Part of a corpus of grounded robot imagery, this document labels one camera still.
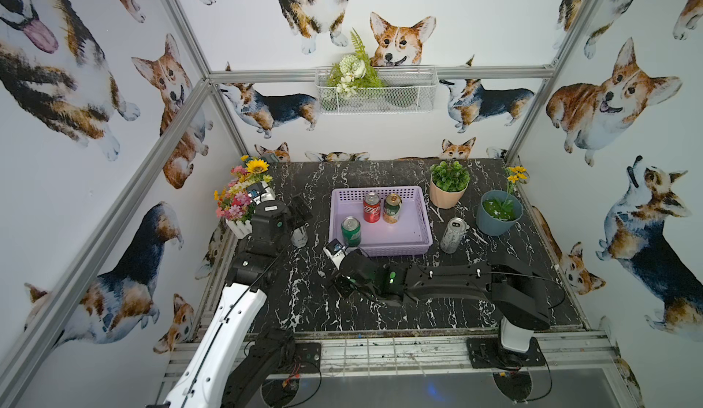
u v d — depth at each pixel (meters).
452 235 0.85
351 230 0.88
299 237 0.92
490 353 0.73
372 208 0.95
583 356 0.75
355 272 0.59
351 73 0.79
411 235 0.98
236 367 0.54
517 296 0.45
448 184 0.98
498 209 0.96
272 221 0.51
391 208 0.95
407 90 0.92
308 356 0.74
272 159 1.22
